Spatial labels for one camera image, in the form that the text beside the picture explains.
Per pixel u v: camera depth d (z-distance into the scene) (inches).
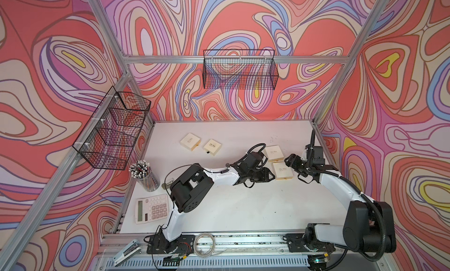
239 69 37.9
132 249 27.7
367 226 16.4
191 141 41.8
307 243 26.7
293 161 31.6
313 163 26.7
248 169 28.3
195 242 28.8
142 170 30.2
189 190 20.1
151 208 32.1
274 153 39.0
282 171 36.5
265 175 30.3
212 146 40.3
